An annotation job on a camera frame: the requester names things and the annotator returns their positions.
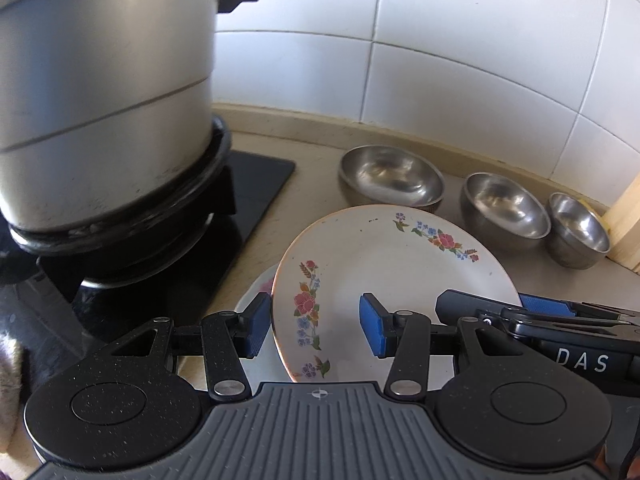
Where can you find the wooden knife block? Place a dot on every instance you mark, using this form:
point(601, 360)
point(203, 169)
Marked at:
point(623, 221)

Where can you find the silver pressure cooker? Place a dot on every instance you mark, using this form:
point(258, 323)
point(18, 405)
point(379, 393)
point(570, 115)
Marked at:
point(103, 102)

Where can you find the small colourful flower plate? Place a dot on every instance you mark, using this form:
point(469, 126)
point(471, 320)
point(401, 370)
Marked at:
point(403, 256)

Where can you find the pink flower plate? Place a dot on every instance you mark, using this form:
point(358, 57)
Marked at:
point(267, 366)

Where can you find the white crumpled towel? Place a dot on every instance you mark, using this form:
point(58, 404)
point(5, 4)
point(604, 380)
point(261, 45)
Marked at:
point(11, 379)

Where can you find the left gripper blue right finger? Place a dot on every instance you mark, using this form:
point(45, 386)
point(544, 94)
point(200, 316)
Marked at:
point(379, 326)

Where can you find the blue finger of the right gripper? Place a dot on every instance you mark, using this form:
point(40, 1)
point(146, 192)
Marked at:
point(452, 305)
point(547, 306)

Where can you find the black gas stove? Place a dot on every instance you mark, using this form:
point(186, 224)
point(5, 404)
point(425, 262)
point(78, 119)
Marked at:
point(65, 294)

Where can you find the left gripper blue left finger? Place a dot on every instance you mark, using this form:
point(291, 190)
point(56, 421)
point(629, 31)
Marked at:
point(254, 323)

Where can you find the steel bowl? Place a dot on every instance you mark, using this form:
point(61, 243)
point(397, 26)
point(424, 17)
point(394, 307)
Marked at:
point(578, 239)
point(502, 214)
point(382, 174)

